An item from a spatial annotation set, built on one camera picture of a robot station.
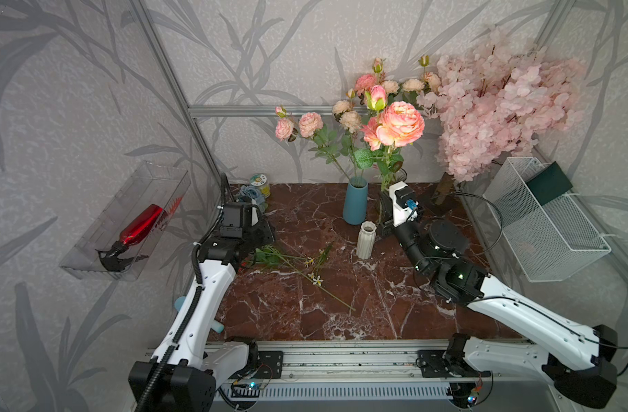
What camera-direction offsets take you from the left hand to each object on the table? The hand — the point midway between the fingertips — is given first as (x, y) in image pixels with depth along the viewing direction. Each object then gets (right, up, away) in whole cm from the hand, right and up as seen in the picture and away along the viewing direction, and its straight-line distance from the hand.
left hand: (272, 228), depth 77 cm
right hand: (+31, +10, -17) cm, 37 cm away
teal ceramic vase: (+28, +9, +20) cm, 35 cm away
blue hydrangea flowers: (-13, +12, +24) cm, 30 cm away
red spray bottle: (-33, -6, -19) cm, 39 cm away
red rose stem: (-6, -12, +19) cm, 23 cm away
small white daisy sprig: (+13, -14, +16) cm, 25 cm away
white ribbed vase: (+30, -5, +9) cm, 32 cm away
